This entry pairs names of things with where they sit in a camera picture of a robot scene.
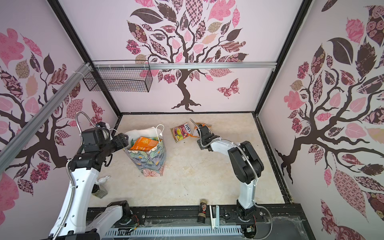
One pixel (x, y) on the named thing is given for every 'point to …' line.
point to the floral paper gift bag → (152, 163)
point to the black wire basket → (118, 80)
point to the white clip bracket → (215, 221)
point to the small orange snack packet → (194, 132)
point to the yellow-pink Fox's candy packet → (180, 132)
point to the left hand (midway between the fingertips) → (122, 140)
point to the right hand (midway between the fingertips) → (207, 137)
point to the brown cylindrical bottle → (202, 215)
